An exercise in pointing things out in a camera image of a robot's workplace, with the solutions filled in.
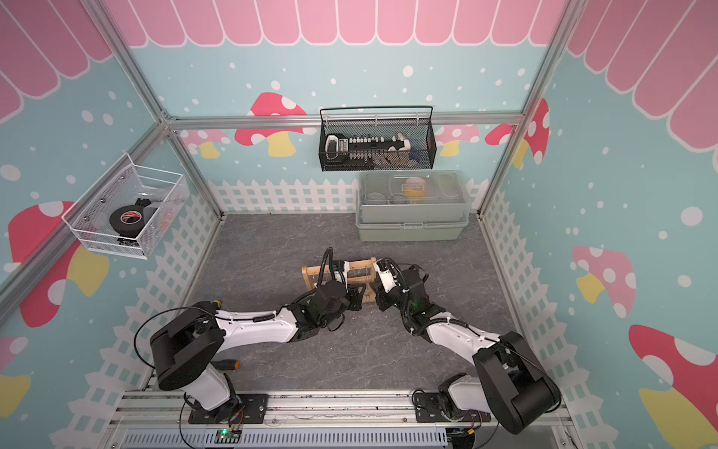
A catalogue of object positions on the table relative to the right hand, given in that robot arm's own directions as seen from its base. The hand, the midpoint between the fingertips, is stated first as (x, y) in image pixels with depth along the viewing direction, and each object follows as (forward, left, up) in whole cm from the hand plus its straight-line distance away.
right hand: (373, 282), depth 87 cm
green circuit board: (-38, +39, -13) cm, 56 cm away
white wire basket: (+16, +61, +24) cm, 67 cm away
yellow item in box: (+37, -16, +7) cm, 41 cm away
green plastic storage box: (+30, -15, +4) cm, 33 cm away
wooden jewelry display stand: (+1, +4, +5) cm, 6 cm away
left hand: (-3, +3, 0) cm, 4 cm away
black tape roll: (+4, +62, +25) cm, 67 cm away
